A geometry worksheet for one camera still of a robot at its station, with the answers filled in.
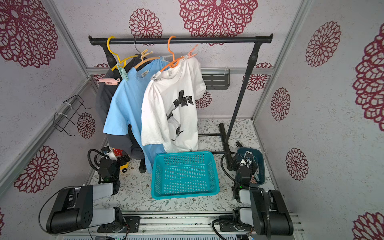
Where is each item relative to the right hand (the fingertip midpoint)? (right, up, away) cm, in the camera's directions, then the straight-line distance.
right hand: (244, 155), depth 86 cm
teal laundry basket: (-35, -13, +5) cm, 38 cm away
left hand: (-75, +2, +3) cm, 75 cm away
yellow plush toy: (-68, -1, -6) cm, 68 cm away
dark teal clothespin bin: (+11, -10, +4) cm, 15 cm away
